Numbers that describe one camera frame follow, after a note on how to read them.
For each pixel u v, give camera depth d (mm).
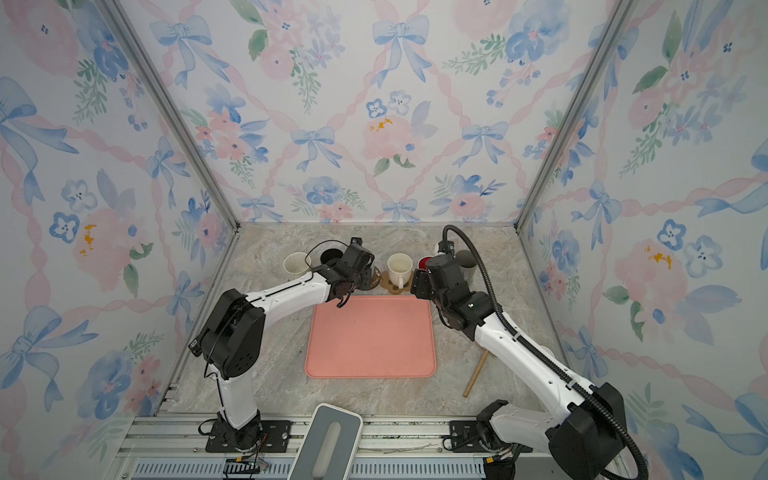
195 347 859
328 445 719
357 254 719
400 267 960
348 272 724
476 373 837
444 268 564
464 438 731
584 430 378
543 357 445
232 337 488
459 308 553
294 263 1005
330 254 977
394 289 1005
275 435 743
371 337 913
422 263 987
